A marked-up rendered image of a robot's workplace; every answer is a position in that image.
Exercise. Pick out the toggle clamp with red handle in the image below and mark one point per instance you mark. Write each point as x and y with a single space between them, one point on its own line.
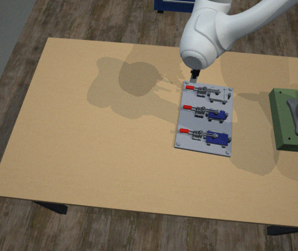
199 112
197 135
201 92

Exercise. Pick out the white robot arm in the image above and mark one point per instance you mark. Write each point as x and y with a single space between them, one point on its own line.
210 32

